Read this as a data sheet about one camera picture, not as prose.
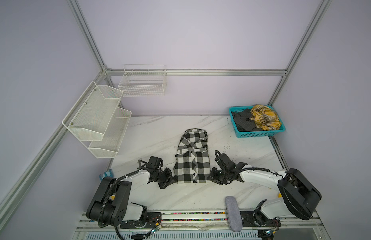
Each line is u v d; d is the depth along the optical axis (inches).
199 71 35.7
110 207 16.8
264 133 39.9
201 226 28.9
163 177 30.7
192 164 35.0
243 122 41.8
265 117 40.9
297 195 17.1
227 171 27.1
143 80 37.6
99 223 15.3
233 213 28.8
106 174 34.7
